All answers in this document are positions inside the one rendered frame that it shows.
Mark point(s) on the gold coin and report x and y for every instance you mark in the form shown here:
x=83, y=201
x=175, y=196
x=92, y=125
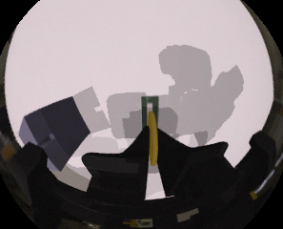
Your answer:
x=153, y=138

